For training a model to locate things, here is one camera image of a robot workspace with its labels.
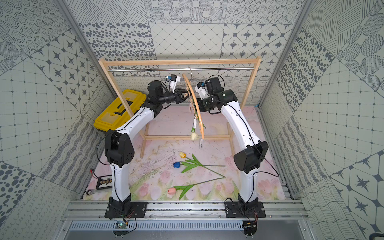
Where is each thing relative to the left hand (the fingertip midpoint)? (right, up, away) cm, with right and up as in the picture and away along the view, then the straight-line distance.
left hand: (190, 90), depth 79 cm
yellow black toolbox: (-49, -13, +13) cm, 53 cm away
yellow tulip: (-6, -38, +12) cm, 40 cm away
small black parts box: (-48, -51, +2) cm, 70 cm away
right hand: (+2, -10, 0) cm, 11 cm away
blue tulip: (0, -44, +9) cm, 45 cm away
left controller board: (-33, -69, -8) cm, 77 cm away
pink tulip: (-10, -54, -1) cm, 55 cm away
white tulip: (+2, -24, -5) cm, 25 cm away
